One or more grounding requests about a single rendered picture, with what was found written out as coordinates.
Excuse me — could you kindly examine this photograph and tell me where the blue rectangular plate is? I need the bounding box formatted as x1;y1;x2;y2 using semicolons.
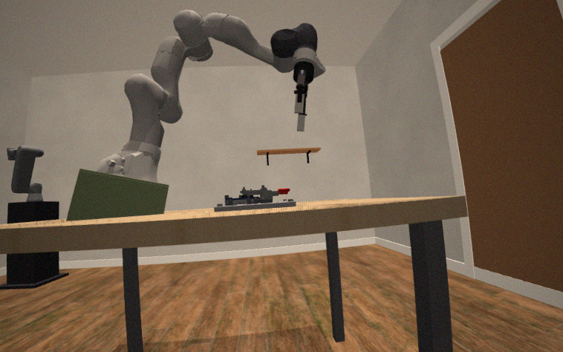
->
227;197;254;203

